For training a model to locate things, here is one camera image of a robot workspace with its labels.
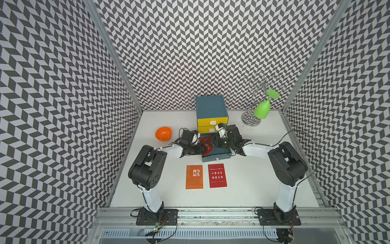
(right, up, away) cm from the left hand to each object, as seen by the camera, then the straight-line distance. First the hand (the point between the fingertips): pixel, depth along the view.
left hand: (204, 150), depth 94 cm
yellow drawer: (+2, +13, -1) cm, 13 cm away
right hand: (+3, +5, -3) cm, 6 cm away
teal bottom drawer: (+8, 0, -6) cm, 10 cm away
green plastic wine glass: (+33, +24, -8) cm, 42 cm away
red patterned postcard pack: (+2, +5, -7) cm, 9 cm away
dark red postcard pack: (+7, -13, -8) cm, 17 cm away
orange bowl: (-27, +10, +6) cm, 29 cm away
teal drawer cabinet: (+4, +24, -4) cm, 25 cm away
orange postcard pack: (-6, -14, -8) cm, 17 cm away
